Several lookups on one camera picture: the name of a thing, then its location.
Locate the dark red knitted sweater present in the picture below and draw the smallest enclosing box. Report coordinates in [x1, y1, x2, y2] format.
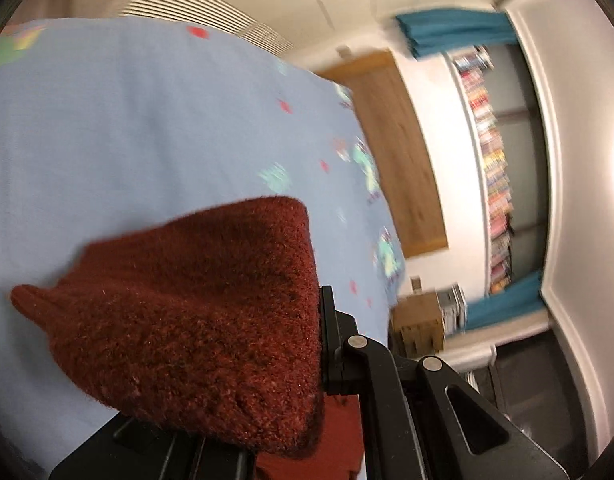
[10, 196, 363, 479]

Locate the cardboard box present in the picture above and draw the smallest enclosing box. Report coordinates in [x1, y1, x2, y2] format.
[389, 292, 445, 359]

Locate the white printer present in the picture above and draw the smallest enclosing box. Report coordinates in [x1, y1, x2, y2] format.
[436, 283, 467, 336]

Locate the teal curtain lower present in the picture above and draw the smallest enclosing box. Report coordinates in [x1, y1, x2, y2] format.
[465, 271, 544, 330]

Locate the teal curtain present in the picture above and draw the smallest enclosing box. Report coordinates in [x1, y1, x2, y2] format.
[465, 271, 544, 330]
[395, 8, 518, 60]

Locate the wooden headboard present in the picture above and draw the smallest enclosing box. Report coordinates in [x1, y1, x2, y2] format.
[317, 50, 449, 258]

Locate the light blue patterned bedsheet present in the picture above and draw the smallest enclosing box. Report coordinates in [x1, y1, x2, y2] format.
[0, 18, 405, 477]

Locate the row of colourful books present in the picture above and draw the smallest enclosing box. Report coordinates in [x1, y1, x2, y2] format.
[450, 46, 513, 295]

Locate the teal curtain upper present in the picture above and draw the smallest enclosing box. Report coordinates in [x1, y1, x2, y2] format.
[395, 8, 518, 60]

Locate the white slatted radiator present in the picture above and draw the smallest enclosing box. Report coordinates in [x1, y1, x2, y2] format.
[120, 0, 293, 55]

